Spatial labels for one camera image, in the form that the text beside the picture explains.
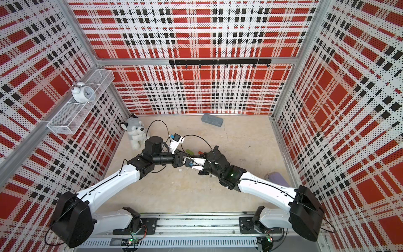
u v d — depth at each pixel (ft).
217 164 1.82
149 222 2.46
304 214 1.32
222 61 2.90
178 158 2.22
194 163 2.03
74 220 1.30
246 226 2.38
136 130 3.02
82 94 2.29
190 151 3.32
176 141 2.28
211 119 3.79
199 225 2.47
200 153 3.30
